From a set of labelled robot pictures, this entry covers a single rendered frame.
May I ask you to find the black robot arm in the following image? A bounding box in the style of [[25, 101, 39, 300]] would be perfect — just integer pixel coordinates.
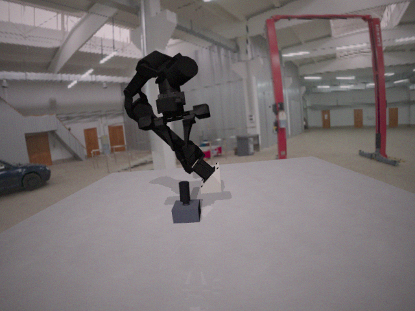
[[123, 51, 215, 183]]

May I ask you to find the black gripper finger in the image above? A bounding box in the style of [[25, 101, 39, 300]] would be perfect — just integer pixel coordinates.
[[182, 118, 196, 148], [154, 124, 174, 151]]

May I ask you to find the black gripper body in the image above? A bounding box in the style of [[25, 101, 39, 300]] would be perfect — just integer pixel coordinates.
[[137, 89, 211, 130]]

